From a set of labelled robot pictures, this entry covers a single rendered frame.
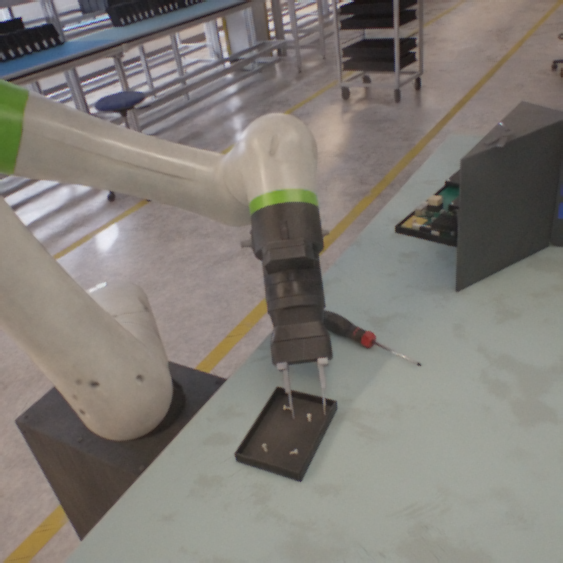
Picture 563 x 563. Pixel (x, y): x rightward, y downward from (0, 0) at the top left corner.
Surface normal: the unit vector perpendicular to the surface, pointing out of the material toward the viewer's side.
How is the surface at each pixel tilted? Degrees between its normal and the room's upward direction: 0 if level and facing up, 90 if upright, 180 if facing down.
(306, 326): 42
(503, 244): 90
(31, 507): 0
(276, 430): 0
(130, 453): 0
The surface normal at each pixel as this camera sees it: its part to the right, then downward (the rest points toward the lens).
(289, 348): -0.09, -0.21
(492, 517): -0.15, -0.84
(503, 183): 0.48, 0.41
